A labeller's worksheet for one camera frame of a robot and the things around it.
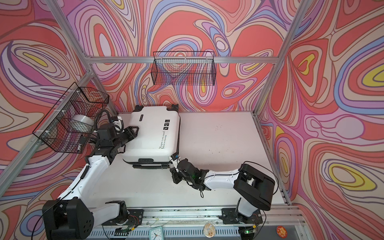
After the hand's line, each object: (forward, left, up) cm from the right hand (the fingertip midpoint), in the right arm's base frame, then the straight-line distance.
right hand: (172, 173), depth 83 cm
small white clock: (-27, +6, -3) cm, 28 cm away
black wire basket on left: (+16, +50, +25) cm, 58 cm away
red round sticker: (-28, -53, -5) cm, 60 cm away
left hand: (+19, +18, +18) cm, 32 cm away
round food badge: (-26, -19, -5) cm, 33 cm away
